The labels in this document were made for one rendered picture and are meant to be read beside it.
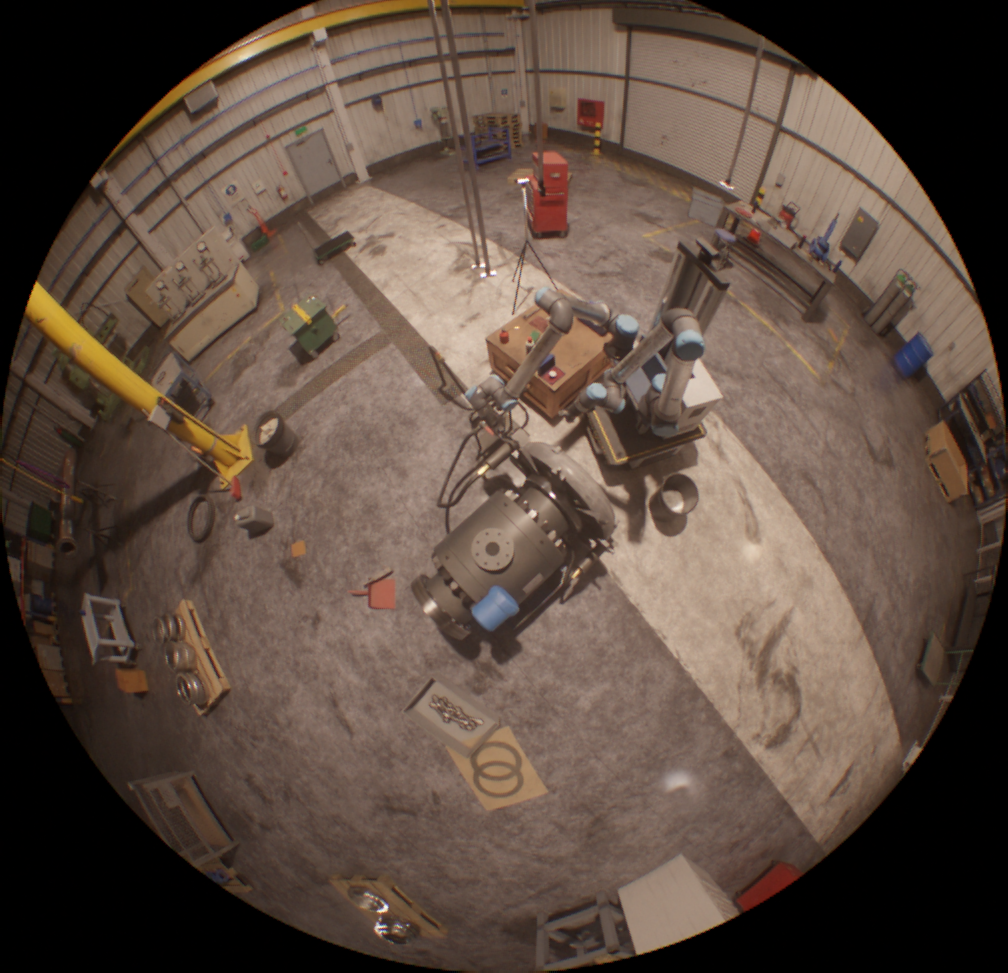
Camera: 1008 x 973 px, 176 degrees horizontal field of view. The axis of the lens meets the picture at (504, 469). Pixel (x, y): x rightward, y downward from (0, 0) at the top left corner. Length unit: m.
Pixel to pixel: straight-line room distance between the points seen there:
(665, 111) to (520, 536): 10.04
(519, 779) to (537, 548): 2.04
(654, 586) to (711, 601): 0.55
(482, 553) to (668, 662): 1.82
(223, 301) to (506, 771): 7.25
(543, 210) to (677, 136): 5.98
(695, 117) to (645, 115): 1.48
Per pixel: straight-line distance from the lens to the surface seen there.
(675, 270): 1.83
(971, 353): 9.46
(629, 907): 4.13
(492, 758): 2.91
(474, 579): 1.66
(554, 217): 5.03
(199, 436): 4.03
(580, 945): 4.87
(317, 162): 11.13
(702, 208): 7.25
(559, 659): 2.59
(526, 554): 1.67
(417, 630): 2.70
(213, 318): 6.76
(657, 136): 10.41
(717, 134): 9.58
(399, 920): 4.90
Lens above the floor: 2.52
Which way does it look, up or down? 68 degrees down
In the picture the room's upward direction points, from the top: 13 degrees counter-clockwise
